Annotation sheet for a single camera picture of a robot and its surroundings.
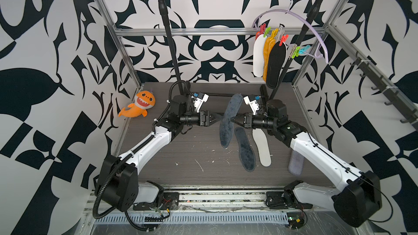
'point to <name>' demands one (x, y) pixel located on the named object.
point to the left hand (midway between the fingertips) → (217, 115)
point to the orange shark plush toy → (143, 100)
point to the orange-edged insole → (261, 143)
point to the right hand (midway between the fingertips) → (231, 118)
